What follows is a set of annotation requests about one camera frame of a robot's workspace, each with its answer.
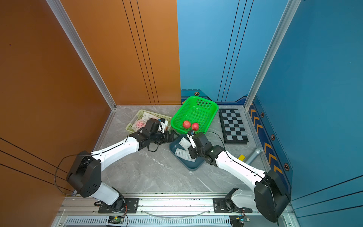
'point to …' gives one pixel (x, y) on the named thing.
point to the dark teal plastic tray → (191, 165)
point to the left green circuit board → (116, 220)
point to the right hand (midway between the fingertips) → (191, 147)
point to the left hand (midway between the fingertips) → (176, 135)
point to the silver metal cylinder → (257, 152)
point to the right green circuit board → (237, 221)
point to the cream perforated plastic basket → (129, 126)
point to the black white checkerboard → (232, 127)
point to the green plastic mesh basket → (195, 109)
